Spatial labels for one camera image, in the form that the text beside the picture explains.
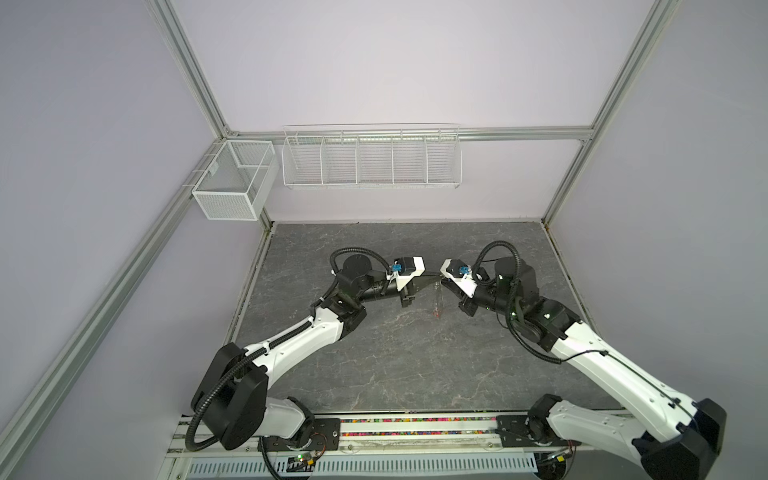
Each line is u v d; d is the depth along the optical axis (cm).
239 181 102
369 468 77
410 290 62
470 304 64
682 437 38
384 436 75
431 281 66
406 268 56
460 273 59
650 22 72
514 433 74
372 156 106
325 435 73
